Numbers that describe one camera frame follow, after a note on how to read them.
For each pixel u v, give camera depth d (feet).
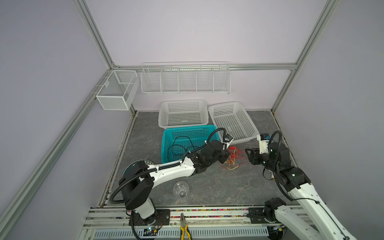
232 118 3.79
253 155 2.15
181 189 2.71
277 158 1.78
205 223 2.38
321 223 1.39
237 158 2.78
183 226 2.32
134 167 1.52
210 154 1.96
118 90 3.32
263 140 2.12
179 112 3.93
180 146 3.25
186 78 3.21
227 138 2.15
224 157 2.29
